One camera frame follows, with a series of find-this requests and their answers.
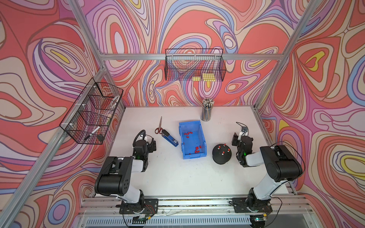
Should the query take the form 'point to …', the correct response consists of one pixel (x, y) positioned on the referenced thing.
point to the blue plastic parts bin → (193, 144)
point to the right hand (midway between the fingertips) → (239, 136)
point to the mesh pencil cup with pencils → (206, 109)
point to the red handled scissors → (159, 129)
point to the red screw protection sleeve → (219, 147)
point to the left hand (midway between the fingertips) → (147, 140)
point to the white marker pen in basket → (90, 135)
